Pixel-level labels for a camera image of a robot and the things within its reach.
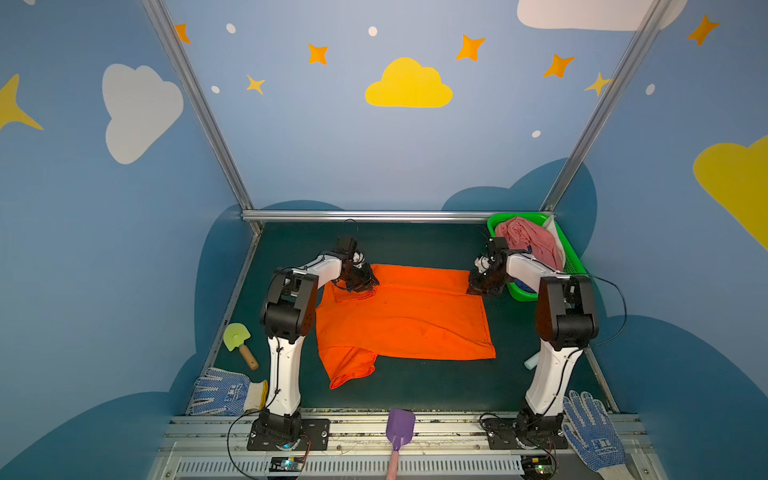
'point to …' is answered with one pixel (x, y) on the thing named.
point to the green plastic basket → (573, 264)
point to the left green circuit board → (286, 464)
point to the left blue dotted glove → (221, 392)
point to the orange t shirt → (414, 313)
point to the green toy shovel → (235, 336)
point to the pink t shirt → (521, 233)
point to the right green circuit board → (537, 466)
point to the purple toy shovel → (400, 428)
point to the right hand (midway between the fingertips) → (471, 287)
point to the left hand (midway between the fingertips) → (379, 282)
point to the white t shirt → (551, 226)
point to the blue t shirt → (523, 285)
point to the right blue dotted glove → (593, 437)
